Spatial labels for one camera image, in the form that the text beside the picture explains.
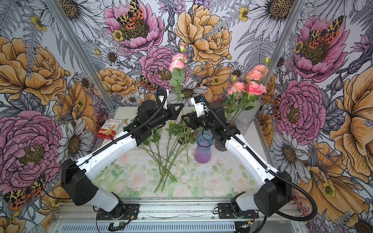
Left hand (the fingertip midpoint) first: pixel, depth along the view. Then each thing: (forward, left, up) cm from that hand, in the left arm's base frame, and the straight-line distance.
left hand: (183, 108), depth 72 cm
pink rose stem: (+7, -28, 0) cm, 29 cm away
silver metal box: (+10, -36, -18) cm, 42 cm away
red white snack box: (+12, +53, -32) cm, 63 cm away
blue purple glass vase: (-6, -11, -20) cm, 23 cm away
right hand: (-4, 0, -4) cm, 6 cm away
